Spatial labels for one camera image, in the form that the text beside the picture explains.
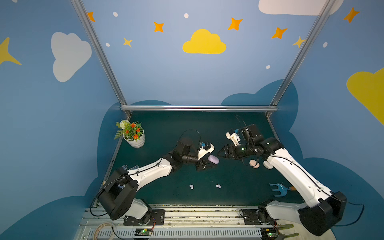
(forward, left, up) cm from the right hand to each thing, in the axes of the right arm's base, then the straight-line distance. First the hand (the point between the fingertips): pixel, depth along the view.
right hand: (223, 154), depth 74 cm
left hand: (-3, +4, -2) cm, 6 cm away
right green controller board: (-30, -23, -22) cm, 44 cm away
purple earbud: (-10, +16, -21) cm, 28 cm away
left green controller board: (-33, +38, -21) cm, 54 cm away
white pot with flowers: (+15, +54, -6) cm, 56 cm away
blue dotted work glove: (-1, +58, -20) cm, 61 cm away
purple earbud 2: (-9, 0, -21) cm, 23 cm away
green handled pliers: (-31, -28, -21) cm, 46 cm away
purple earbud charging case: (-3, +5, 0) cm, 6 cm away
